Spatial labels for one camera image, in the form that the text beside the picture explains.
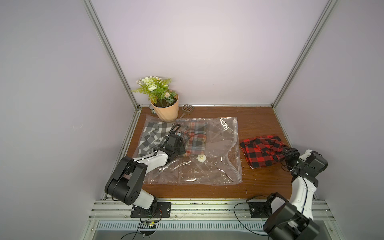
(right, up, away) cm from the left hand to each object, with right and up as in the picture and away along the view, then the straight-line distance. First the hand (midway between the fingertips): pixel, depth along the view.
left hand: (183, 146), depth 94 cm
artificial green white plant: (-17, +37, -2) cm, 41 cm away
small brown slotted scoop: (+1, +26, +24) cm, 35 cm away
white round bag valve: (+12, -7, -3) cm, 14 cm away
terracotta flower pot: (-11, +22, +9) cm, 26 cm away
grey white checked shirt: (-21, +7, +7) cm, 23 cm away
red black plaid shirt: (+51, -2, -2) cm, 51 cm away
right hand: (+60, +2, -15) cm, 62 cm away
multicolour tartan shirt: (+8, +4, +4) cm, 10 cm away
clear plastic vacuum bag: (+18, -5, -1) cm, 19 cm away
